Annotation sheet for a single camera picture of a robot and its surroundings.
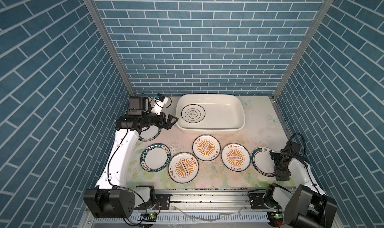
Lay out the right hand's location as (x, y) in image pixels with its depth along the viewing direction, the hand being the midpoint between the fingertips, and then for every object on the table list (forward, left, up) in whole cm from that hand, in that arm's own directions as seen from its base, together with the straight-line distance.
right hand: (273, 162), depth 86 cm
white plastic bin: (+35, +27, -1) cm, 45 cm away
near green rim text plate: (-2, +69, -1) cm, 70 cm away
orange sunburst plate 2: (+7, +39, -1) cm, 40 cm away
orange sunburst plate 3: (+2, +21, -1) cm, 21 cm away
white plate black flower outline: (+33, +51, 0) cm, 60 cm away
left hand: (+8, +58, +28) cm, 65 cm away
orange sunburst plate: (-7, +52, 0) cm, 52 cm away
